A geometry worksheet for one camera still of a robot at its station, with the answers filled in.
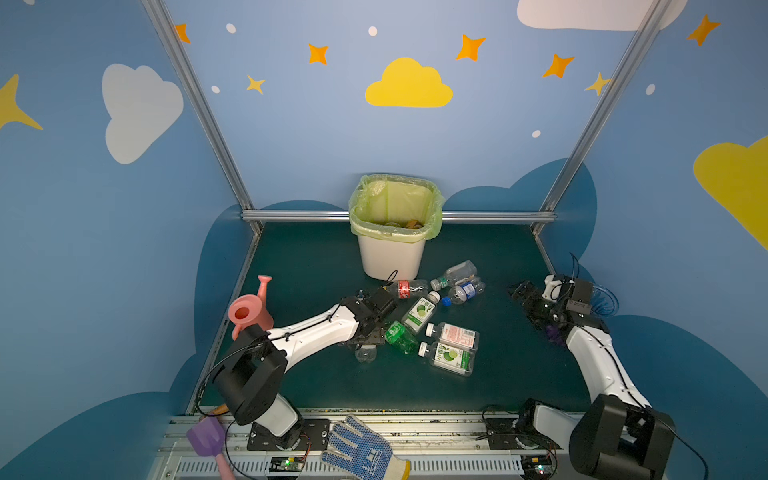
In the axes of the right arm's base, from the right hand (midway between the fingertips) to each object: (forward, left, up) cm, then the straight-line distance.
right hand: (518, 294), depth 85 cm
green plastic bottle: (-10, +34, -11) cm, 37 cm away
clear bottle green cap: (+15, +15, -12) cm, 24 cm away
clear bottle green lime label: (-16, +20, -10) cm, 27 cm away
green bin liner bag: (+7, +35, +16) cm, 39 cm away
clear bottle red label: (+5, +32, -9) cm, 34 cm away
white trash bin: (+15, +41, -4) cm, 43 cm away
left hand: (-12, +43, -8) cm, 45 cm away
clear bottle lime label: (-2, +27, -10) cm, 29 cm away
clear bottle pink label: (-9, +18, -10) cm, 22 cm away
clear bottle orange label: (-17, +43, -9) cm, 47 cm away
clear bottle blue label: (+7, +12, -10) cm, 17 cm away
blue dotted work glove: (-41, +39, -12) cm, 58 cm away
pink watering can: (-9, +78, -2) cm, 78 cm away
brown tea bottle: (+27, +30, 0) cm, 41 cm away
